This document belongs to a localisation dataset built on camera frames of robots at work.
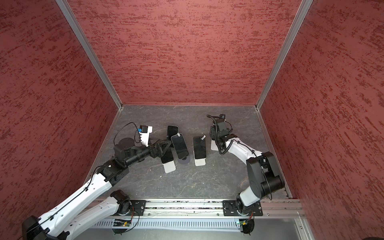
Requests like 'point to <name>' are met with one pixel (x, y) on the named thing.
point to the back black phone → (172, 130)
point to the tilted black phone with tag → (180, 146)
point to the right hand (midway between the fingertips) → (215, 132)
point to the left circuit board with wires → (119, 222)
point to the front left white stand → (169, 166)
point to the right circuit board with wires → (248, 226)
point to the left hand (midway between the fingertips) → (166, 143)
